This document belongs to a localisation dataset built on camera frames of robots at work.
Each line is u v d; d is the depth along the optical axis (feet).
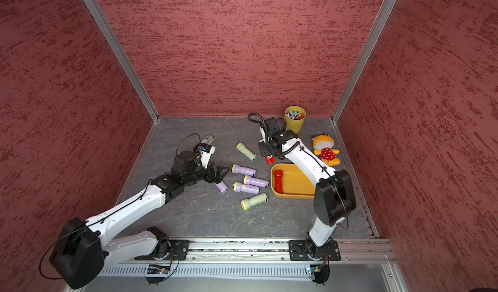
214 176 2.38
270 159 2.80
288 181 3.01
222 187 2.92
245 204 2.72
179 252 2.45
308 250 2.16
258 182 2.96
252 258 2.38
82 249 1.28
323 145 3.29
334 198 1.48
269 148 1.98
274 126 2.23
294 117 3.49
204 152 2.33
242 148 3.38
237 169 3.11
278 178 3.03
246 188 2.87
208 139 3.49
